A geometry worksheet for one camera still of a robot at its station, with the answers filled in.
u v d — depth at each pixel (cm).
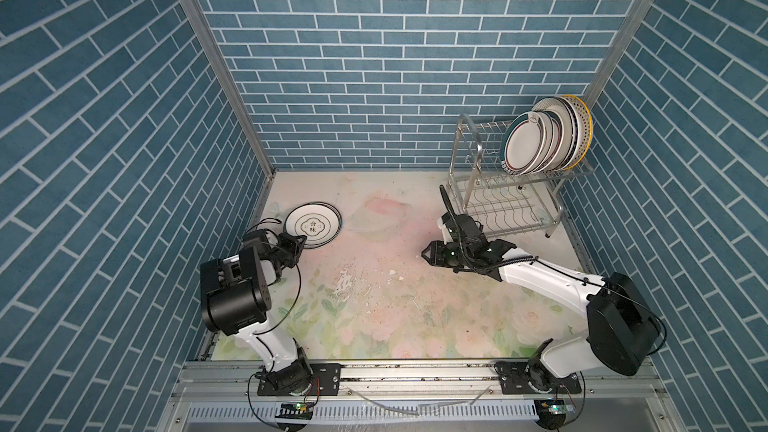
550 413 72
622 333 43
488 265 61
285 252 86
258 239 76
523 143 84
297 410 72
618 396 72
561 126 74
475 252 65
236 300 48
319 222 102
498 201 105
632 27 83
